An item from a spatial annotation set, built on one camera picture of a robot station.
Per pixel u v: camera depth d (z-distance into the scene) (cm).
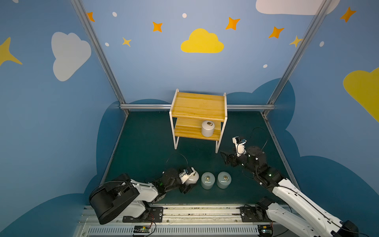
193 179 78
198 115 75
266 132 111
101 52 85
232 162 67
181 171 70
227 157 68
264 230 73
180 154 105
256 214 67
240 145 66
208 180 78
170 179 66
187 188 76
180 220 73
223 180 79
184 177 75
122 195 49
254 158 56
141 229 72
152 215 73
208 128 82
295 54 88
